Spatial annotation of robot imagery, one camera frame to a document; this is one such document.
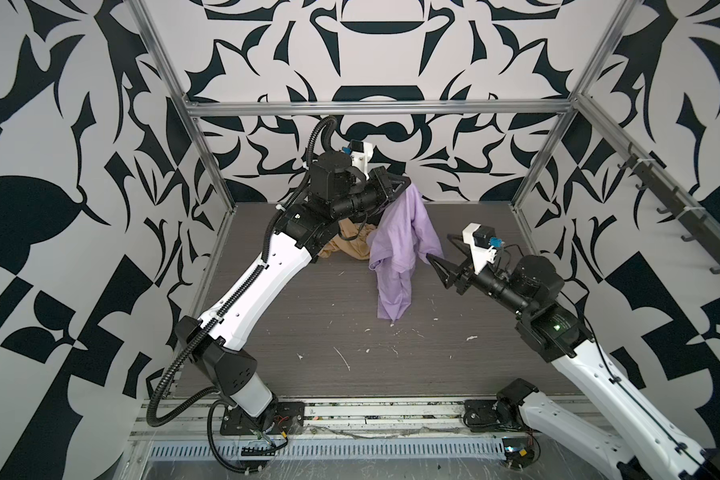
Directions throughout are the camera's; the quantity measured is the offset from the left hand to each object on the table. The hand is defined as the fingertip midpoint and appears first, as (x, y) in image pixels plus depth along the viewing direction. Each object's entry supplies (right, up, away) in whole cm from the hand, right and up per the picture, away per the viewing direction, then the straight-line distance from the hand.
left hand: (417, 171), depth 59 cm
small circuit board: (+26, -63, +12) cm, 69 cm away
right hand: (+6, -14, +4) cm, 16 cm away
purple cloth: (-2, -13, +8) cm, 16 cm away
